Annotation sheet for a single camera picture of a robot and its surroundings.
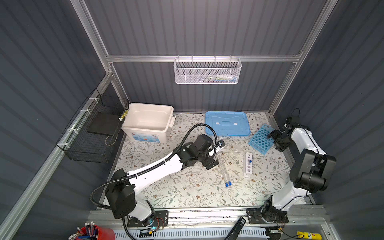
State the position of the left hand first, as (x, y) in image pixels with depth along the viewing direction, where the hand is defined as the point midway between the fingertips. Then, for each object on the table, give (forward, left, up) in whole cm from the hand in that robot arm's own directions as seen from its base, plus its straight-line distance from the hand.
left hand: (212, 151), depth 78 cm
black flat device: (-33, -9, -19) cm, 39 cm away
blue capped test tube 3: (-1, -23, -11) cm, 25 cm away
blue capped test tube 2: (-4, -8, -18) cm, 20 cm away
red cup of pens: (-31, +54, -7) cm, 62 cm away
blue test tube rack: (+12, -34, -12) cm, 38 cm away
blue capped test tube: (-10, -10, -17) cm, 23 cm away
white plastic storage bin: (+37, +42, -16) cm, 58 cm away
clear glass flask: (+11, -19, -17) cm, 28 cm away
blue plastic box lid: (+35, -17, -18) cm, 43 cm away
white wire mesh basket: (+75, -6, +4) cm, 76 cm away
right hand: (+9, -39, -7) cm, 41 cm away
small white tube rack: (-3, -22, -13) cm, 26 cm away
